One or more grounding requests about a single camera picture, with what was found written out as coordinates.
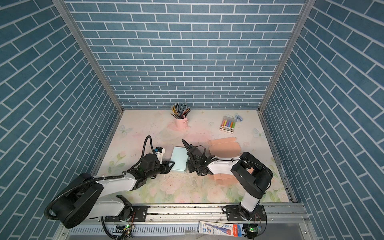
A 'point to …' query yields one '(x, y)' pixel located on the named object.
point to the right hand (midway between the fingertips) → (187, 163)
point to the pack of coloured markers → (227, 124)
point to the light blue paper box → (180, 157)
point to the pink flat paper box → (224, 147)
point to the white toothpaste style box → (221, 228)
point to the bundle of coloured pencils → (180, 112)
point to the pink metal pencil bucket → (181, 124)
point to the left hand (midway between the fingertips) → (174, 164)
